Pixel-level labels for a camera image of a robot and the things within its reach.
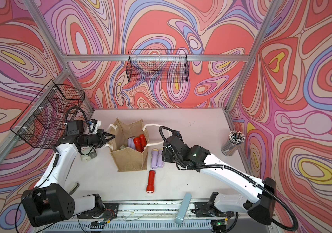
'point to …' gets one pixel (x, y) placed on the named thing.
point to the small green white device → (85, 158)
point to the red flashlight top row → (143, 141)
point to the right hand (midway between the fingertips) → (167, 158)
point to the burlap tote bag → (128, 159)
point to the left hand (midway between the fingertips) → (115, 136)
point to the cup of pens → (235, 139)
